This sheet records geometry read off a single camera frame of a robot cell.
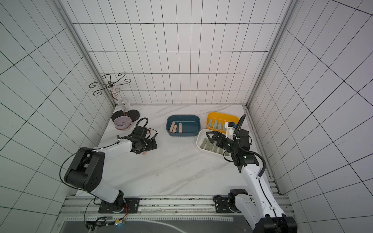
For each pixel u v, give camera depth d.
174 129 1.03
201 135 0.95
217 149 0.93
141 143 0.73
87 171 0.45
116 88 0.84
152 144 0.84
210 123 1.07
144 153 0.90
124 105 0.91
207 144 0.95
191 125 1.07
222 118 1.10
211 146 0.95
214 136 0.68
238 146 0.58
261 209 0.41
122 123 1.03
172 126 1.04
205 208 0.73
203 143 0.96
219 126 1.07
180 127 1.03
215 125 1.05
